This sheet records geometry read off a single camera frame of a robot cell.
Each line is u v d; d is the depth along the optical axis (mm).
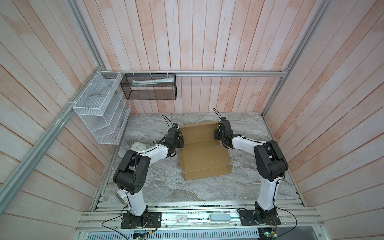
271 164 525
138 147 981
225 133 782
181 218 730
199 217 755
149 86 1036
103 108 674
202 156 953
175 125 858
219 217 741
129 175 483
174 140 751
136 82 897
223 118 899
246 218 730
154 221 730
